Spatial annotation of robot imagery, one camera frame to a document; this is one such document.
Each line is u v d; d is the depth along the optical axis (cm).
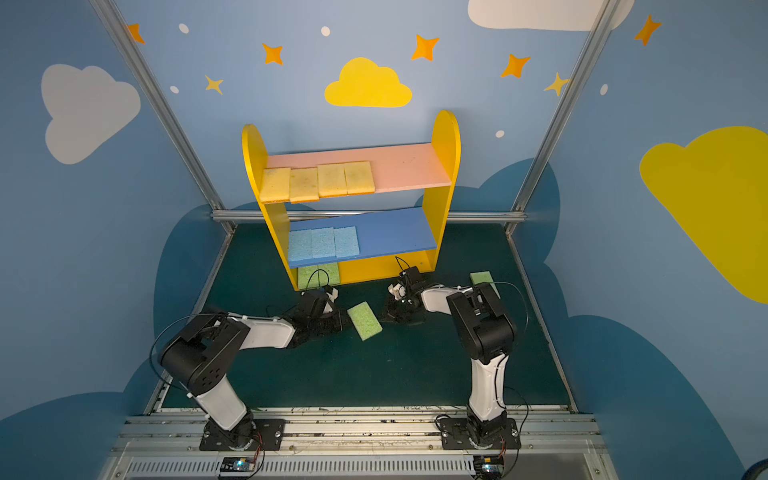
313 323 78
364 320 94
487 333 52
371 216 111
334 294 91
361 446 73
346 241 97
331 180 73
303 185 72
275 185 71
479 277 105
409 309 86
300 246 95
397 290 92
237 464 71
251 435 70
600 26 71
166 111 86
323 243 96
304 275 104
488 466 72
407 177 78
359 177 75
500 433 68
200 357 47
